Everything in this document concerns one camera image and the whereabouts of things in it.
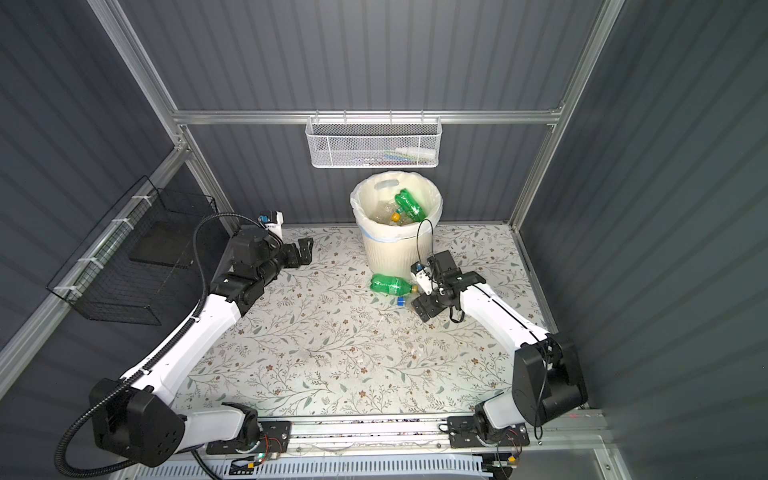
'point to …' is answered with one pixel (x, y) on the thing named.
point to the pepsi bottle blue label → (401, 301)
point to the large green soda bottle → (391, 286)
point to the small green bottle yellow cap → (408, 205)
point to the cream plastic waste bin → (392, 247)
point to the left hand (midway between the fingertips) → (297, 240)
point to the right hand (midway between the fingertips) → (434, 301)
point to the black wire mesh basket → (134, 267)
